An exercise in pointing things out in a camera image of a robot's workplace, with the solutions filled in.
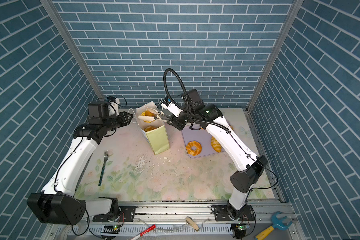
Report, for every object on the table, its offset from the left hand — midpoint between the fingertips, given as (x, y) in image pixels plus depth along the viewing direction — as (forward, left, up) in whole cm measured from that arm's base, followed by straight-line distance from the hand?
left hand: (132, 114), depth 76 cm
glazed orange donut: (-1, -36, -29) cm, 46 cm away
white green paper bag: (-6, -11, -6) cm, 14 cm away
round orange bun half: (+5, -5, -17) cm, 19 cm away
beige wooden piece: (-43, -29, -28) cm, 59 cm away
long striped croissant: (-2, -47, -26) cm, 54 cm away
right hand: (-4, -19, +3) cm, 20 cm away
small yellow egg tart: (+2, -8, 0) cm, 8 cm away
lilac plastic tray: (+8, -39, -31) cm, 51 cm away
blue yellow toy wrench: (-45, -70, -27) cm, 88 cm away
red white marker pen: (-47, -9, -29) cm, 56 cm away
